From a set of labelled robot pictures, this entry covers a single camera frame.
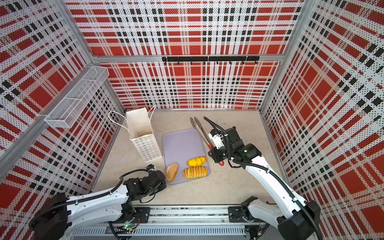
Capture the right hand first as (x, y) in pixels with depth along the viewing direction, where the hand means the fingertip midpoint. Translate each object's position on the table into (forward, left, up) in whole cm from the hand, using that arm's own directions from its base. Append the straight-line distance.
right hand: (212, 154), depth 74 cm
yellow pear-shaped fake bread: (+4, +8, -17) cm, 19 cm away
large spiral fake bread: (-3, +9, -16) cm, 19 cm away
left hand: (-9, +25, -19) cm, 33 cm away
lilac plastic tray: (+18, +20, -21) cm, 34 cm away
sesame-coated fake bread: (-3, +23, -15) cm, 27 cm away
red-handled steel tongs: (+7, +3, +4) cm, 9 cm away
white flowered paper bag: (+21, +44, -2) cm, 49 cm away
